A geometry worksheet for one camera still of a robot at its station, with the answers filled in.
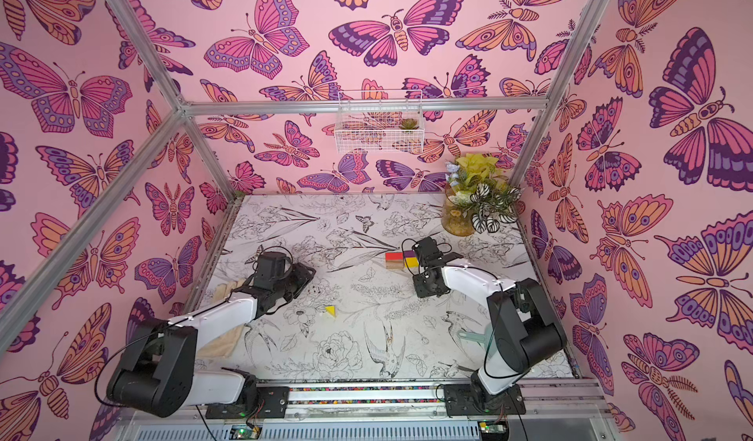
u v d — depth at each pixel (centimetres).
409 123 92
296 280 81
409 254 102
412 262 103
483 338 84
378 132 106
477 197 86
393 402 75
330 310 88
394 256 103
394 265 99
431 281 67
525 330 45
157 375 43
